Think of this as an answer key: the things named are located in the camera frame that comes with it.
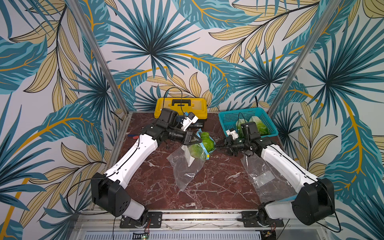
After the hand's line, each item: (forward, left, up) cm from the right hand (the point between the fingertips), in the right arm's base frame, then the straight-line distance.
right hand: (215, 147), depth 76 cm
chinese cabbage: (-4, +10, +3) cm, 11 cm away
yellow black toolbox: (+36, +7, -4) cm, 37 cm away
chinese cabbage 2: (+19, -35, -12) cm, 42 cm away
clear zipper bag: (-12, -32, -21) cm, 40 cm away
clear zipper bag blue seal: (-7, +13, 0) cm, 15 cm away
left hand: (-3, +8, +8) cm, 12 cm away
